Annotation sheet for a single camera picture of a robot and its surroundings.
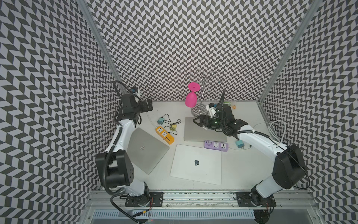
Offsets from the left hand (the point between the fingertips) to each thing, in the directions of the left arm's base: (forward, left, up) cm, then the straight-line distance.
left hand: (145, 102), depth 86 cm
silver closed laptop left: (-21, +3, -24) cm, 33 cm away
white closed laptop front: (-30, -32, -24) cm, 50 cm away
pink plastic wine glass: (+4, -28, -2) cm, 29 cm away
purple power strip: (-19, -50, -23) cm, 58 cm away
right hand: (-14, -32, -5) cm, 35 cm away
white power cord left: (+5, +3, -25) cm, 26 cm away
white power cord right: (-3, -87, -23) cm, 90 cm away
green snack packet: (+15, -58, -17) cm, 63 cm away
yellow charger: (-3, -17, -22) cm, 28 cm away
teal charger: (+2, -6, -23) cm, 24 cm away
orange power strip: (-11, -11, -21) cm, 26 cm away
